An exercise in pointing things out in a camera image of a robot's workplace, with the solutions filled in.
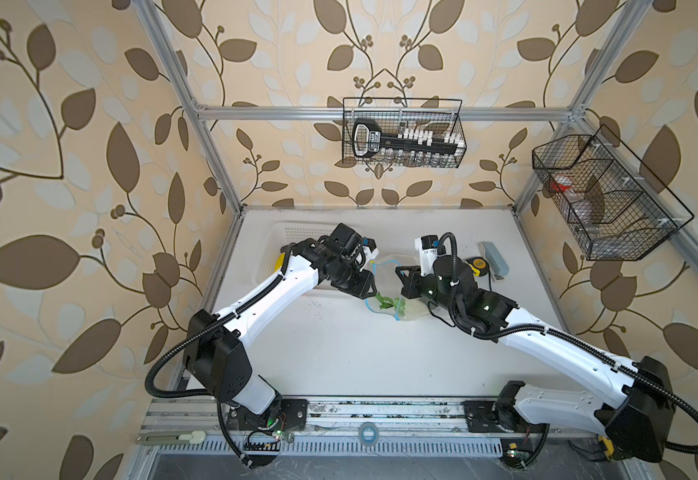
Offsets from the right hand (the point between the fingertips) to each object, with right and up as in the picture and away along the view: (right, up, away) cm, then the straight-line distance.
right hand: (397, 272), depth 74 cm
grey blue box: (+36, +1, +25) cm, 44 cm away
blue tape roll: (-7, -40, -2) cm, 40 cm away
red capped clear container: (+46, +24, +7) cm, 52 cm away
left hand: (-6, -4, +3) cm, 8 cm away
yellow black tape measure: (+31, -1, +25) cm, 40 cm away
